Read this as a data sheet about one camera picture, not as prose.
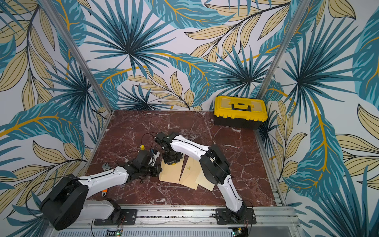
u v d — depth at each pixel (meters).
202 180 0.86
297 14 0.71
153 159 0.73
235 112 1.00
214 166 0.52
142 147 0.97
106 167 0.90
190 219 0.73
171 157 0.76
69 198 0.42
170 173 0.87
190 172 0.89
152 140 1.03
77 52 0.84
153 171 0.77
